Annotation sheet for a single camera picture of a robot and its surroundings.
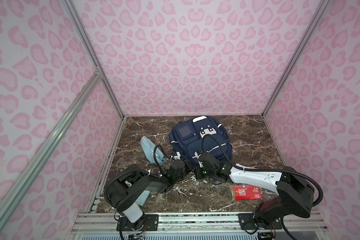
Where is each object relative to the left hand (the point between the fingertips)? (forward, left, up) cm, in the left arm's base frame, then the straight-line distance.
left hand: (196, 161), depth 87 cm
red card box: (-16, -26, -7) cm, 31 cm away
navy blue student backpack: (+17, +2, -2) cm, 17 cm away
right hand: (-6, +2, +1) cm, 7 cm away
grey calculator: (-18, +30, -6) cm, 36 cm away
